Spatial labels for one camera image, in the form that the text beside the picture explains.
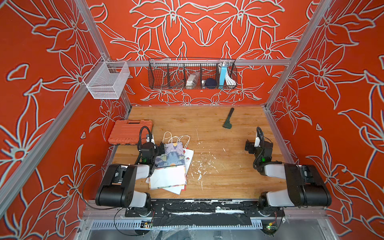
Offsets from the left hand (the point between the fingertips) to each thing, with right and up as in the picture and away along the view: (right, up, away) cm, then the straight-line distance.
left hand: (154, 142), depth 93 cm
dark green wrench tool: (+50, +11, +14) cm, 53 cm away
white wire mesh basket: (-31, +40, +1) cm, 51 cm away
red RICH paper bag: (+20, -23, -13) cm, 34 cm away
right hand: (+63, +2, -2) cm, 63 cm away
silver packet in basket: (+24, +40, -1) cm, 46 cm away
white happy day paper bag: (+22, -10, -3) cm, 24 cm away
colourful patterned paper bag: (+12, -14, -12) cm, 22 cm away
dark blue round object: (+37, +38, +2) cm, 53 cm away
